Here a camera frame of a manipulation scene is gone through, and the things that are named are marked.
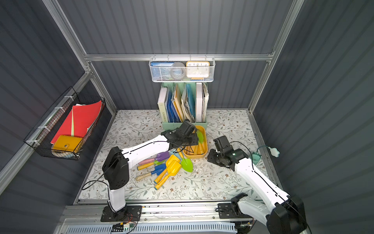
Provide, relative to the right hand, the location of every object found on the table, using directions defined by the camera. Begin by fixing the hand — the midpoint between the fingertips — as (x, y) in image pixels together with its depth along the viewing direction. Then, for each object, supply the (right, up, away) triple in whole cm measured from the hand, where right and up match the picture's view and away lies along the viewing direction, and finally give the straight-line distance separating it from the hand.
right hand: (212, 156), depth 81 cm
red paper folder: (-69, +21, -7) cm, 73 cm away
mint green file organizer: (-19, +33, +13) cm, 40 cm away
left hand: (-9, +10, +4) cm, 14 cm away
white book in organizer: (-31, +39, +14) cm, 52 cm away
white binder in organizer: (-7, +33, +13) cm, 36 cm away
